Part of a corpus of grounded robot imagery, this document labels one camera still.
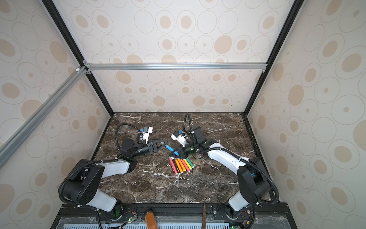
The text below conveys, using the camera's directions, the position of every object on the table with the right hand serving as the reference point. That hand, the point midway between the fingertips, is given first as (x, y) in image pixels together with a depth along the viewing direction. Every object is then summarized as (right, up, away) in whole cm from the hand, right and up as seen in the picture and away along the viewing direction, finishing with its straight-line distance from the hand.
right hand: (177, 153), depth 79 cm
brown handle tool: (-12, -31, -10) cm, 35 cm away
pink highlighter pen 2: (+5, -10, +11) cm, 16 cm away
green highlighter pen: (+9, -10, +11) cm, 17 cm away
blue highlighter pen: (0, +1, -5) cm, 5 cm away
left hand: (-4, +5, -4) cm, 8 cm away
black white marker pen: (-1, -10, +11) cm, 15 cm away
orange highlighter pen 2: (+2, -10, +11) cm, 15 cm away
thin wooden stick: (+14, -33, -7) cm, 37 cm away
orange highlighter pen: (0, -10, +11) cm, 15 cm away
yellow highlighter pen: (+5, -8, +13) cm, 16 cm away
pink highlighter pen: (-3, -12, +10) cm, 16 cm away
